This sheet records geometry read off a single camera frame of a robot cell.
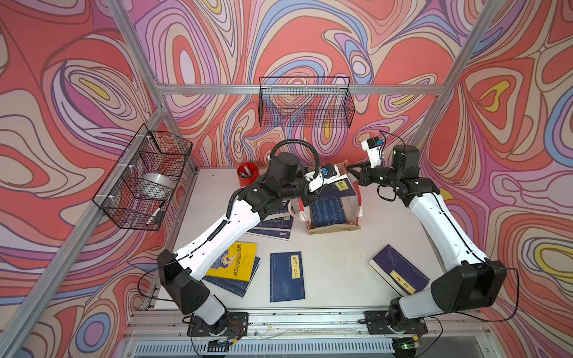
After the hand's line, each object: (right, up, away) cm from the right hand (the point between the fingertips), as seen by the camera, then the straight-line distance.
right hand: (348, 172), depth 76 cm
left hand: (-8, -3, -10) cm, 13 cm away
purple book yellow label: (+21, -37, +4) cm, 43 cm away
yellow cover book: (-41, -34, +8) cm, 54 cm away
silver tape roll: (-64, -5, -6) cm, 64 cm away
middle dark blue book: (-23, -21, +20) cm, 37 cm away
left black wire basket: (-74, +9, +8) cm, 75 cm away
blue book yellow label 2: (-22, -39, +6) cm, 45 cm away
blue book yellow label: (-4, -15, +15) cm, 21 cm away
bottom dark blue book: (-26, -25, +17) cm, 40 cm away
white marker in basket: (-65, -16, -6) cm, 67 cm away
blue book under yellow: (-41, -42, +4) cm, 58 cm away
